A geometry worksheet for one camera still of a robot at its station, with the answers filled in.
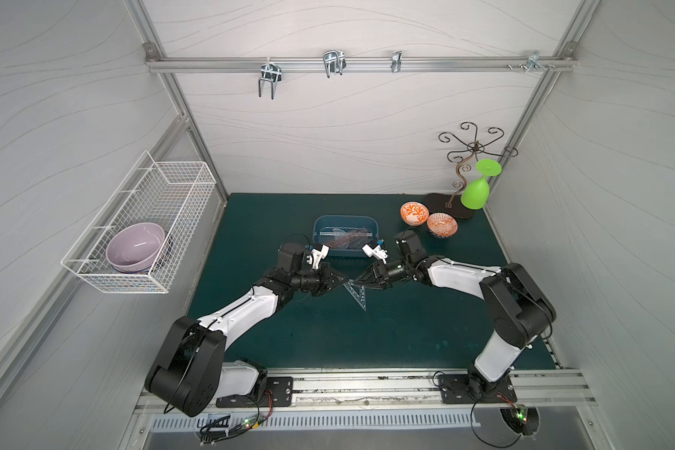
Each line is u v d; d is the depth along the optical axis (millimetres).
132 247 607
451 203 1145
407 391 756
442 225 1089
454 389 735
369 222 1068
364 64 783
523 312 474
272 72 784
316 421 702
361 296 783
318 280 731
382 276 750
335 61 765
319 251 793
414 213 1115
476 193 903
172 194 783
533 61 765
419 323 861
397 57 719
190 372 407
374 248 820
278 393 738
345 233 1074
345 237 1062
